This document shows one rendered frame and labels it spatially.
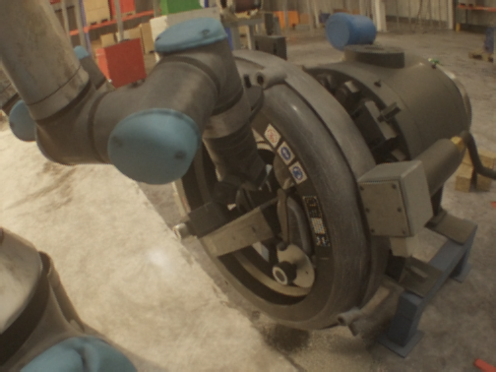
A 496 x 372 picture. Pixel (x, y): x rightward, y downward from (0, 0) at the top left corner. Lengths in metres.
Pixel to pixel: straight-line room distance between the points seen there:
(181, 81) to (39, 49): 0.17
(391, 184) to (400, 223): 0.07
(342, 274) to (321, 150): 0.24
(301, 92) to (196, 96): 0.30
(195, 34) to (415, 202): 0.41
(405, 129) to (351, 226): 0.39
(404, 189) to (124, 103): 0.41
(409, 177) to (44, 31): 0.53
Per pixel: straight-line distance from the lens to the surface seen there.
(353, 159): 0.62
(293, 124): 0.63
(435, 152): 0.73
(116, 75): 6.07
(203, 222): 1.00
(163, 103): 0.36
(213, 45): 0.43
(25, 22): 0.39
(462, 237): 1.43
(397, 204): 0.57
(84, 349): 0.19
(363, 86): 0.96
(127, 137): 0.35
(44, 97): 0.41
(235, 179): 0.60
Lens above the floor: 1.09
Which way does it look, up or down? 29 degrees down
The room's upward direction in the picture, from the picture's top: 8 degrees counter-clockwise
